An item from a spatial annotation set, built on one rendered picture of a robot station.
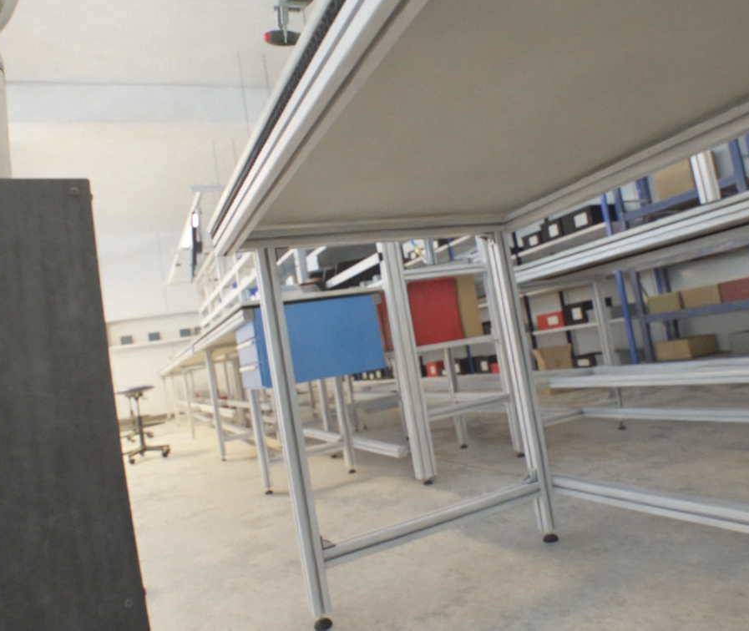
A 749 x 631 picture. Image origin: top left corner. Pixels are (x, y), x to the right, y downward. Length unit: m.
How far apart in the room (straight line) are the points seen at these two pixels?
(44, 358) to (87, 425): 0.08
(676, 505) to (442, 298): 1.69
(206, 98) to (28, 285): 6.14
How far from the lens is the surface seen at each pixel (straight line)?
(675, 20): 0.87
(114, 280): 12.22
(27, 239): 0.63
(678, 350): 5.14
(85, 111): 6.55
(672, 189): 5.03
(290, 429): 1.37
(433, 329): 2.77
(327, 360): 2.50
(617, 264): 3.22
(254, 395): 3.00
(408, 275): 2.61
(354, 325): 2.56
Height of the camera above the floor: 0.62
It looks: 5 degrees up
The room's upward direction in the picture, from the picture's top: 9 degrees counter-clockwise
